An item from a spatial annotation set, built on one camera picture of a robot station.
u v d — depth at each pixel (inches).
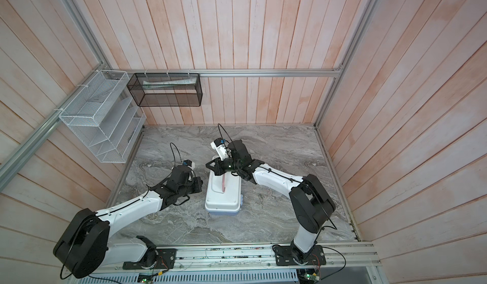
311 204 18.2
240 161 26.2
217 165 28.7
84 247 16.1
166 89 41.0
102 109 30.6
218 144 29.3
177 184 26.1
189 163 31.6
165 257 28.8
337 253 26.0
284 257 28.8
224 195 30.8
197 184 30.2
